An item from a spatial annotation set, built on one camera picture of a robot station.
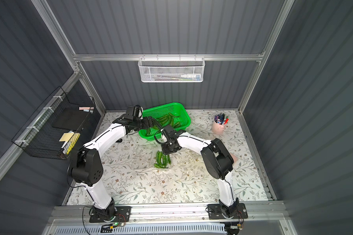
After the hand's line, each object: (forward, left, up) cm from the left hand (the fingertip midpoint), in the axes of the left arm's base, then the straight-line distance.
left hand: (149, 122), depth 91 cm
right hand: (-14, -11, -13) cm, 22 cm away
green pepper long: (+20, -15, -15) cm, 29 cm away
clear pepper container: (-19, -7, -16) cm, 26 cm away
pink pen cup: (+3, -46, -5) cm, 46 cm away
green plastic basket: (+21, -15, -15) cm, 29 cm away
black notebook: (-7, +39, +11) cm, 41 cm away
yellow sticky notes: (-18, +38, +9) cm, 43 cm away
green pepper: (+17, -8, -14) cm, 23 cm away
